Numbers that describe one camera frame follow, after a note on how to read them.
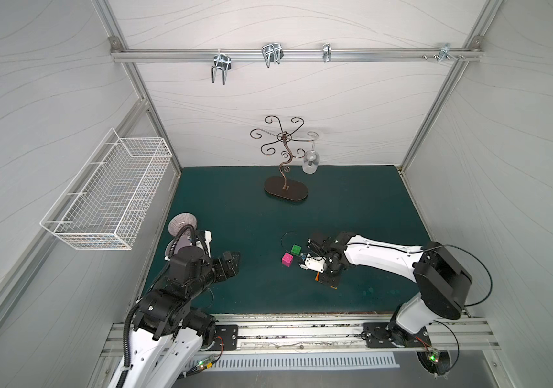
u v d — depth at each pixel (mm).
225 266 614
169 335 458
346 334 749
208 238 638
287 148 881
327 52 783
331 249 629
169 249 499
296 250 907
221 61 783
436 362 718
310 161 964
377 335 737
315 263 768
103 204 680
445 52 766
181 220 983
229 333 738
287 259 863
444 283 446
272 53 766
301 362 702
